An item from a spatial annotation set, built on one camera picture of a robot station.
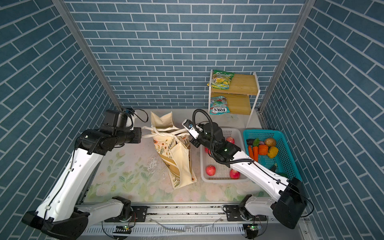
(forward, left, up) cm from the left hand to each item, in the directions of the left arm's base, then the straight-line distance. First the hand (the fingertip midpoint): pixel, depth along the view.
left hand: (141, 132), depth 70 cm
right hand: (+4, -23, +1) cm, 23 cm away
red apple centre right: (+3, -33, -23) cm, 41 cm away
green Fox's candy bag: (+30, -42, -10) cm, 52 cm away
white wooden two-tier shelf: (+45, -62, -13) cm, 77 cm away
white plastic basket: (-9, -42, -29) cm, 52 cm away
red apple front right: (-12, -48, -24) cm, 55 cm away
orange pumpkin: (+4, -69, -24) cm, 73 cm away
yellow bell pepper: (+2, -75, -24) cm, 79 cm away
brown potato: (+8, -74, -21) cm, 78 cm away
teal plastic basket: (-6, -79, -25) cm, 83 cm away
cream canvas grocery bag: (-7, -16, -1) cm, 17 cm away
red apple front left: (-10, -35, -23) cm, 42 cm away
